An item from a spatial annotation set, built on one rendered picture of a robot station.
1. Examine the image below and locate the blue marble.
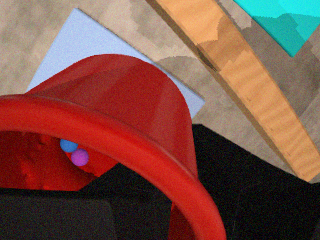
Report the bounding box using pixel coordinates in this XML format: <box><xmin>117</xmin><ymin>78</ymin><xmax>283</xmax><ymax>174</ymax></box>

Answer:
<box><xmin>60</xmin><ymin>139</ymin><xmax>79</xmax><ymax>153</ymax></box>

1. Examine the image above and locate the red cup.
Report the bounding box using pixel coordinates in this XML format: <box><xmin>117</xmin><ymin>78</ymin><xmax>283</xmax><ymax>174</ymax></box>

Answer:
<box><xmin>0</xmin><ymin>53</ymin><xmax>227</xmax><ymax>240</ymax></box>

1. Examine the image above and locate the purple marble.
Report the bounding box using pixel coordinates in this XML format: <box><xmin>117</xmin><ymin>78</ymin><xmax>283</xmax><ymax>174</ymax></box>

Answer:
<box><xmin>71</xmin><ymin>148</ymin><xmax>89</xmax><ymax>165</ymax></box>

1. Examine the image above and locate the tan rectangular block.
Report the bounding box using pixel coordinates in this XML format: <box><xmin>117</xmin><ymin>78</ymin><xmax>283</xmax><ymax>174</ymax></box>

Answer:
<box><xmin>145</xmin><ymin>0</ymin><xmax>320</xmax><ymax>183</ymax></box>

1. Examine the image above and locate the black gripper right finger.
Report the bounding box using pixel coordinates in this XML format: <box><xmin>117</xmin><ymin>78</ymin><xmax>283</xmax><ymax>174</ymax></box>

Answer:
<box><xmin>192</xmin><ymin>123</ymin><xmax>320</xmax><ymax>240</ymax></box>

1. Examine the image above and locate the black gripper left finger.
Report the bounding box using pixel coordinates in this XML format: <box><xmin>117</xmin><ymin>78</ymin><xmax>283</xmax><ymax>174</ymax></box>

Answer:
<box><xmin>0</xmin><ymin>163</ymin><xmax>172</xmax><ymax>240</ymax></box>

